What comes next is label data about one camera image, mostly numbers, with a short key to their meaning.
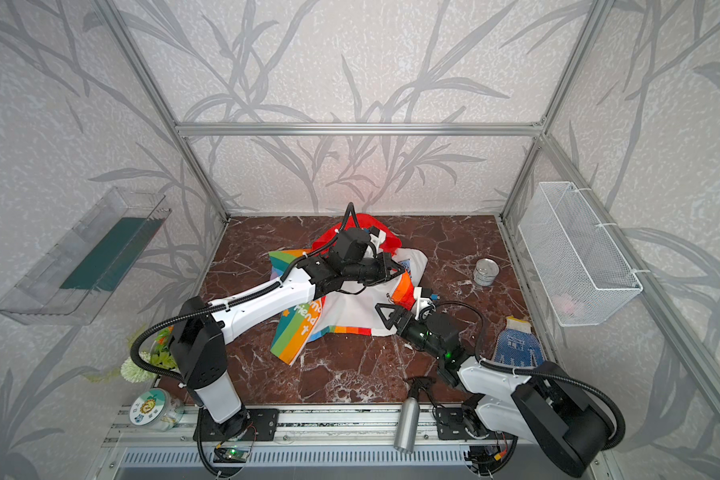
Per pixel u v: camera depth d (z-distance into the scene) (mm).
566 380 428
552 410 424
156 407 693
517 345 867
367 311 935
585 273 607
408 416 723
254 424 726
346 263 619
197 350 448
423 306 755
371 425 752
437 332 639
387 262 689
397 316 719
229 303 474
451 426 732
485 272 983
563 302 728
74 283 621
